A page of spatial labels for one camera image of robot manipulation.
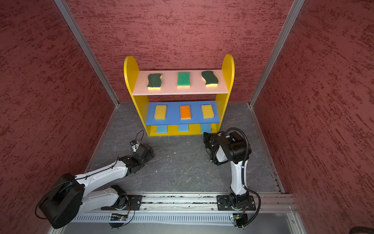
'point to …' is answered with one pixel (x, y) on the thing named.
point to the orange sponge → (185, 112)
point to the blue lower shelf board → (173, 112)
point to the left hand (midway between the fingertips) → (148, 156)
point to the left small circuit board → (118, 218)
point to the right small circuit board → (236, 217)
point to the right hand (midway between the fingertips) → (201, 133)
